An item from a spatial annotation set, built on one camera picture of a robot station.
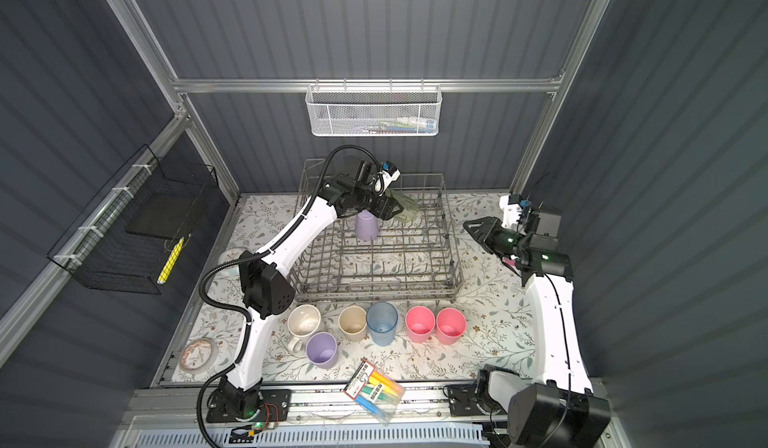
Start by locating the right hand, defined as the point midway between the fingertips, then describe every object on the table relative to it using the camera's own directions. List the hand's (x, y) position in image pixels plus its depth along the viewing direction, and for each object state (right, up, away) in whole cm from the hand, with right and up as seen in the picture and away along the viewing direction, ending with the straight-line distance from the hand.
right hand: (471, 229), depth 73 cm
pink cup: (-12, -28, +12) cm, 32 cm away
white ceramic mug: (-45, -27, +12) cm, 54 cm away
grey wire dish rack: (-12, -11, +28) cm, 33 cm away
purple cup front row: (-39, -33, +8) cm, 52 cm away
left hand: (-19, +8, +15) cm, 26 cm away
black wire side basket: (-85, -2, -1) cm, 85 cm away
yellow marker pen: (-71, -8, -5) cm, 72 cm away
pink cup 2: (-3, -28, +12) cm, 31 cm away
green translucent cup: (-14, +7, +15) cm, 22 cm away
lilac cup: (-28, 0, +23) cm, 36 cm away
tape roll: (-69, -36, +7) cm, 78 cm away
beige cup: (-31, -27, +13) cm, 43 cm away
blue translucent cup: (-22, -26, +12) cm, 37 cm away
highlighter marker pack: (-24, -41, +1) cm, 47 cm away
